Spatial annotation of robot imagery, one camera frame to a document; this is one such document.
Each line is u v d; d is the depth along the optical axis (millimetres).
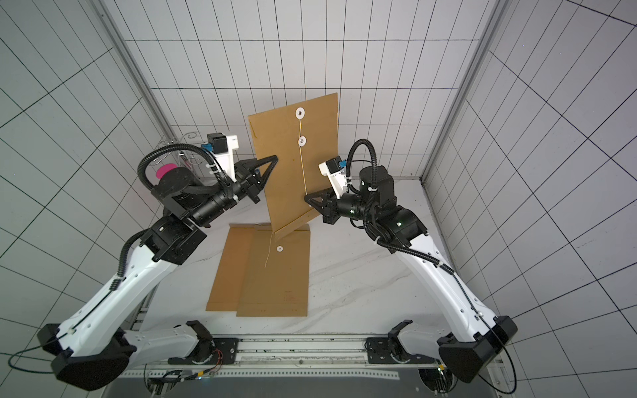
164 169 859
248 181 450
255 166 485
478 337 367
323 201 562
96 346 379
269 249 949
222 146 435
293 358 726
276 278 876
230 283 858
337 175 531
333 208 522
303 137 548
